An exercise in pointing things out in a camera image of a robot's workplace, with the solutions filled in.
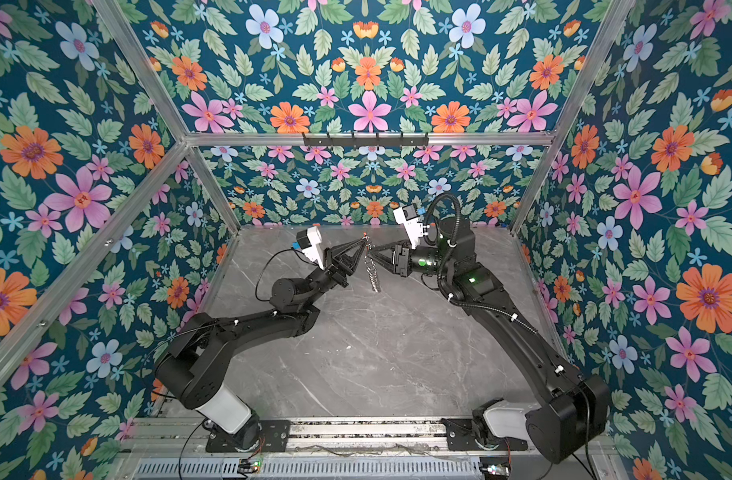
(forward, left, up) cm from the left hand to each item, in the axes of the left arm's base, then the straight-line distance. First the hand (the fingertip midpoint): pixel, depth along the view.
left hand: (365, 241), depth 61 cm
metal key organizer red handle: (-1, -1, -6) cm, 6 cm away
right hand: (0, -1, -3) cm, 3 cm away
